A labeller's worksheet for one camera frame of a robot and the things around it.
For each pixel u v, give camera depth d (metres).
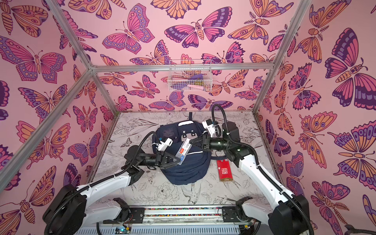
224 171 0.88
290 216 0.38
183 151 0.66
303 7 0.69
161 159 0.62
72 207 0.41
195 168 0.81
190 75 0.95
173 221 0.73
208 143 0.61
